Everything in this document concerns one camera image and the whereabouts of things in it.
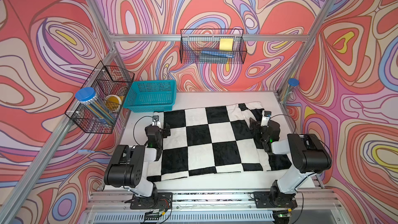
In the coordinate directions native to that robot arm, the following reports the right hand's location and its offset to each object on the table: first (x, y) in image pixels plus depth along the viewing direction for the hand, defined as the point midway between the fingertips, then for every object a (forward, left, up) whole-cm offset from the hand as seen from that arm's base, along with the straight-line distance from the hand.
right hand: (258, 121), depth 97 cm
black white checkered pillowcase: (-9, +30, -4) cm, 32 cm away
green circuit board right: (-48, -1, -6) cm, 49 cm away
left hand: (-1, +61, +3) cm, 62 cm away
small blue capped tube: (+22, -26, +11) cm, 36 cm away
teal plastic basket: (+30, +75, -4) cm, 80 cm away
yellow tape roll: (-3, +80, +26) cm, 84 cm away
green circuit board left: (-46, +60, -7) cm, 76 cm away
